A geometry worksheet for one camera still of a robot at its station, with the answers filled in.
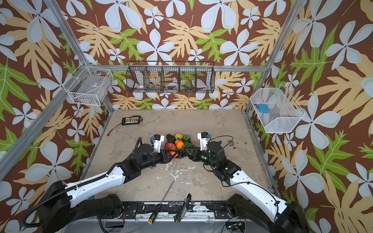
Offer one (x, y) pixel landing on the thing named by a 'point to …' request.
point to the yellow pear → (178, 135)
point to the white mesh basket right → (278, 111)
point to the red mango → (176, 142)
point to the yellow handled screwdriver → (155, 212)
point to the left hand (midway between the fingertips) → (176, 150)
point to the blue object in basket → (263, 108)
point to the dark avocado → (171, 138)
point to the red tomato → (170, 146)
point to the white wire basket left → (89, 85)
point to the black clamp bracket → (183, 208)
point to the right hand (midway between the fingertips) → (184, 149)
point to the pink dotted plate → (169, 153)
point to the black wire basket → (170, 76)
